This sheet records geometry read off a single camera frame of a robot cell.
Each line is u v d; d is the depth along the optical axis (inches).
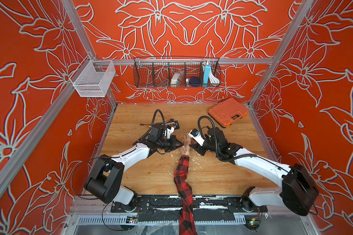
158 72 39.6
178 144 31.9
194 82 37.3
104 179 17.0
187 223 26.1
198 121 25.0
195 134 27.0
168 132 31.3
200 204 29.2
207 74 34.7
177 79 36.1
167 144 29.1
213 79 36.1
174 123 41.6
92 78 36.6
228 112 42.6
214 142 24.4
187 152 33.5
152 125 27.0
